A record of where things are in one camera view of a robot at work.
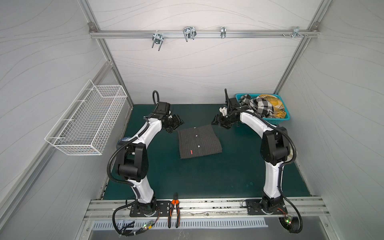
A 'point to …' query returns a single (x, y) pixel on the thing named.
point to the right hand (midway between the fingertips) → (217, 121)
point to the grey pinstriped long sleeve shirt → (199, 141)
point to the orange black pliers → (175, 202)
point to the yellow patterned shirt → (279, 110)
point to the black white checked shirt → (262, 107)
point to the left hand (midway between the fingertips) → (183, 121)
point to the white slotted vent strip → (181, 223)
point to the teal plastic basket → (274, 121)
